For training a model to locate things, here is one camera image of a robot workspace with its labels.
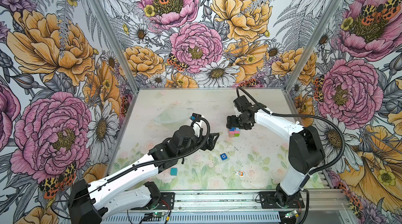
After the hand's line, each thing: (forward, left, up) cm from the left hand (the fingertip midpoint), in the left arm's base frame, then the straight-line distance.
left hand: (209, 136), depth 73 cm
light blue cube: (+11, -17, -12) cm, 23 cm away
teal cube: (-8, +18, -21) cm, 29 cm away
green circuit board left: (-27, +23, -21) cm, 41 cm away
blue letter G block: (-2, -8, -20) cm, 21 cm away
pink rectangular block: (+12, -15, -17) cm, 26 cm away
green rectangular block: (+11, -17, -18) cm, 27 cm away
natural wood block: (+11, -14, -20) cm, 27 cm away
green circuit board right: (-28, -35, -21) cm, 50 cm away
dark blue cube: (+13, -14, -16) cm, 25 cm away
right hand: (+11, -15, -12) cm, 22 cm away
